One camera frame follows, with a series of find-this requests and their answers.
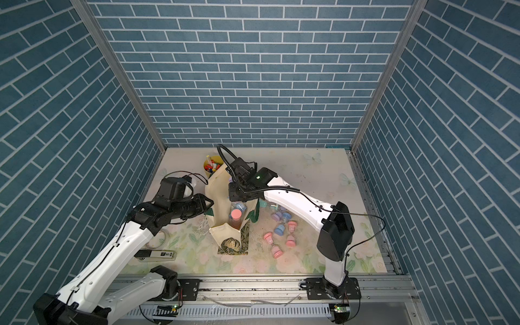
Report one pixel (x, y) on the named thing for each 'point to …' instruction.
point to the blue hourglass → (241, 206)
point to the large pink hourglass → (236, 215)
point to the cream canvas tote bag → (217, 202)
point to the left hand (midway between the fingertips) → (217, 203)
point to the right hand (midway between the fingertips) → (234, 195)
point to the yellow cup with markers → (211, 164)
